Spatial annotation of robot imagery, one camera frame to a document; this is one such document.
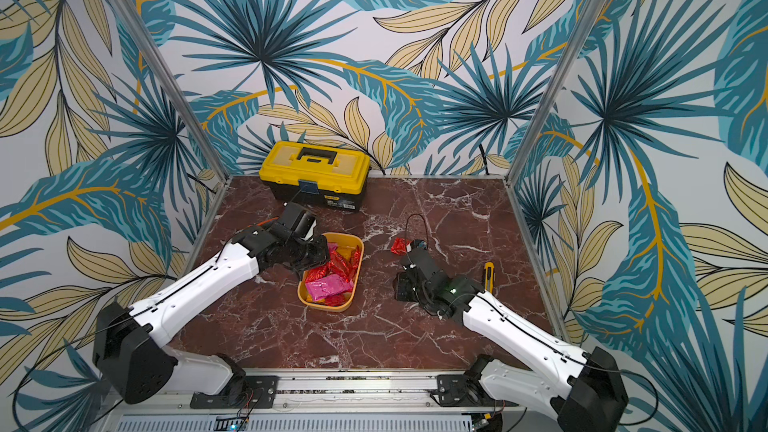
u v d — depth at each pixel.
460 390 0.73
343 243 0.98
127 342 0.39
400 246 0.98
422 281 0.58
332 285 0.85
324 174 0.97
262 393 0.70
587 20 0.77
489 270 0.93
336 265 0.80
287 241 0.60
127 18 0.75
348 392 0.75
